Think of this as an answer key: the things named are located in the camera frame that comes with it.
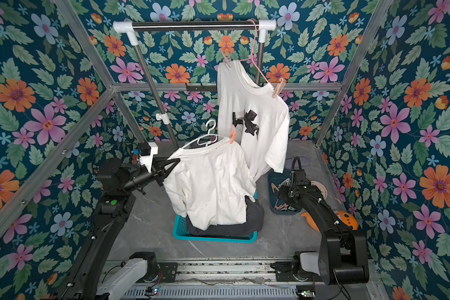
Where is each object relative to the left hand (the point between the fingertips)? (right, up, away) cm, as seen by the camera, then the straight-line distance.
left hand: (177, 160), depth 63 cm
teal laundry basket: (-4, -31, +17) cm, 35 cm away
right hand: (+44, -17, +25) cm, 54 cm away
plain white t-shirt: (+9, -10, +12) cm, 18 cm away
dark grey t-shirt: (+28, -24, +12) cm, 39 cm away
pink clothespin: (+18, +13, +29) cm, 37 cm away
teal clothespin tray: (+40, -23, +28) cm, 53 cm away
